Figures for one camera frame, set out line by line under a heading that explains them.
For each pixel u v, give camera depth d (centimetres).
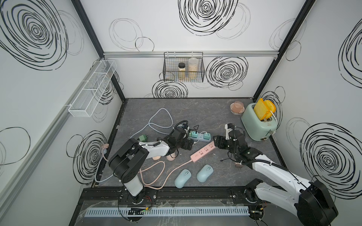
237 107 109
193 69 87
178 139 71
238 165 60
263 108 86
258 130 85
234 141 62
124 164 46
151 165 84
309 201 39
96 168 84
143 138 94
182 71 84
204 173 80
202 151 88
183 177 79
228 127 75
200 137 93
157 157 87
